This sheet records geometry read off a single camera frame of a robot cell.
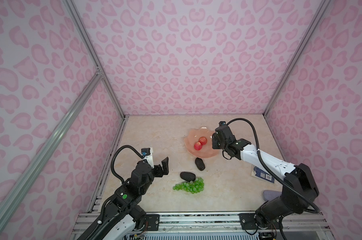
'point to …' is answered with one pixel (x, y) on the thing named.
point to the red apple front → (198, 146)
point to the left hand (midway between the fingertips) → (160, 156)
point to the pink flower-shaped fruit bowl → (207, 150)
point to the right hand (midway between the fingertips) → (216, 139)
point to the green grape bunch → (196, 185)
